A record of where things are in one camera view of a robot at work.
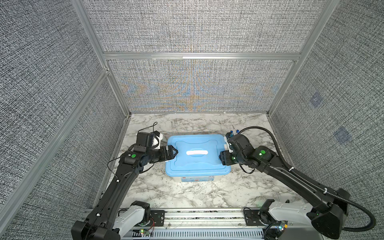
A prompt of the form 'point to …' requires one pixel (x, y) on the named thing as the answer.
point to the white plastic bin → (199, 179)
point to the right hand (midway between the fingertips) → (224, 154)
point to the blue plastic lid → (198, 156)
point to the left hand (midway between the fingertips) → (171, 153)
